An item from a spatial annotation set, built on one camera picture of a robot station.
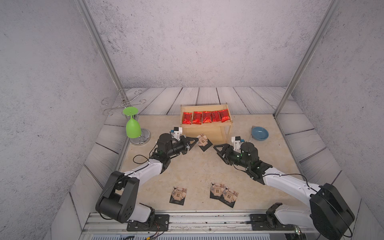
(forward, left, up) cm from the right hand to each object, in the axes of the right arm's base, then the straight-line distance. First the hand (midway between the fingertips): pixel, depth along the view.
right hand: (215, 150), depth 78 cm
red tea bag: (+19, +16, +4) cm, 25 cm away
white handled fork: (+25, -28, -19) cm, 42 cm away
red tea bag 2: (+20, +10, +3) cm, 22 cm away
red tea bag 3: (+19, +4, +5) cm, 20 cm away
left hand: (+4, +8, +3) cm, 9 cm away
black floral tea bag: (-17, +20, -19) cm, 32 cm away
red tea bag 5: (+21, -7, +4) cm, 23 cm away
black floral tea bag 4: (-17, -7, -19) cm, 27 cm away
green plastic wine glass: (+11, +44, +5) cm, 46 cm away
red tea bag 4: (+21, -2, +3) cm, 22 cm away
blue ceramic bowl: (+25, -34, -19) cm, 47 cm away
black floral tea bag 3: (-14, -1, -19) cm, 24 cm away
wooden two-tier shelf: (+26, -4, -18) cm, 31 cm away
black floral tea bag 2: (+6, +6, +1) cm, 9 cm away
